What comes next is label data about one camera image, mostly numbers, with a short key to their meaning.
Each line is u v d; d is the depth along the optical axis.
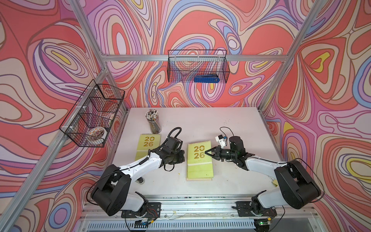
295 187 0.43
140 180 0.81
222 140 0.82
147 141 0.99
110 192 0.42
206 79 0.82
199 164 0.81
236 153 0.70
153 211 0.73
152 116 0.91
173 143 0.68
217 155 0.75
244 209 0.73
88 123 0.74
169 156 0.64
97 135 0.72
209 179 0.82
